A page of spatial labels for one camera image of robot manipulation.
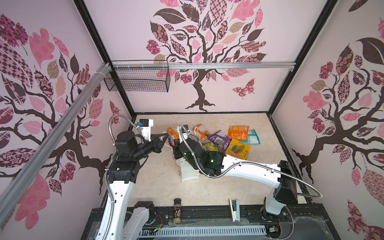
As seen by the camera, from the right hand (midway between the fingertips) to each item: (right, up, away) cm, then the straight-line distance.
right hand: (174, 138), depth 68 cm
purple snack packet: (+27, -3, +30) cm, 41 cm away
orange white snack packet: (+14, +3, +36) cm, 39 cm away
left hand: (-2, +1, -2) cm, 3 cm away
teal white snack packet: (+49, -3, +32) cm, 59 cm away
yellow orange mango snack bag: (+37, -9, +24) cm, 45 cm away
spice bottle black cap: (+1, -36, +4) cm, 37 cm away
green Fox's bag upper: (+20, -8, +29) cm, 36 cm away
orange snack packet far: (+41, +1, +35) cm, 54 cm away
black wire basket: (-37, +45, +54) cm, 79 cm away
